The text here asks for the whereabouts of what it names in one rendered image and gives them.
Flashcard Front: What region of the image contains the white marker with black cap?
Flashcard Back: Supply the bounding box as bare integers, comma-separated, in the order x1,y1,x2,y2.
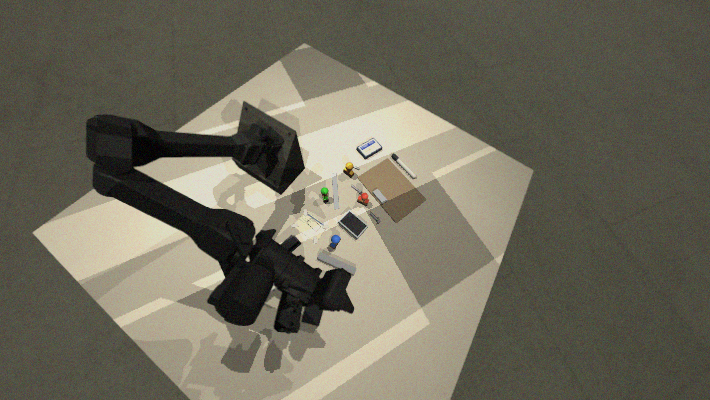
392,154,416,178

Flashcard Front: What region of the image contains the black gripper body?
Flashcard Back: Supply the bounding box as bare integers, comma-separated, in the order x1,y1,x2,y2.
273,254,351,312

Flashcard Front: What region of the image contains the red rubber stamp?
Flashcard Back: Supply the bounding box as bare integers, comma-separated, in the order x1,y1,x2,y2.
357,193,369,206

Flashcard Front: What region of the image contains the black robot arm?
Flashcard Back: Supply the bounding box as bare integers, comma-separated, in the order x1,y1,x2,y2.
86,115,311,334

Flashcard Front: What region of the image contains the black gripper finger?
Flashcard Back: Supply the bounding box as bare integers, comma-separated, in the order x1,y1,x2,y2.
338,290,354,314
303,298,340,312

